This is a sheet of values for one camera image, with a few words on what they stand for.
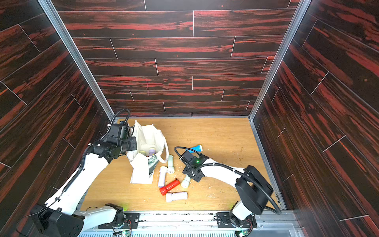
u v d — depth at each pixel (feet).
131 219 2.42
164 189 2.67
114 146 1.71
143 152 3.06
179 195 2.63
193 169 1.94
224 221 2.42
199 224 2.42
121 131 1.89
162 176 2.82
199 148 3.17
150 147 3.19
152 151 3.13
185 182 2.76
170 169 2.90
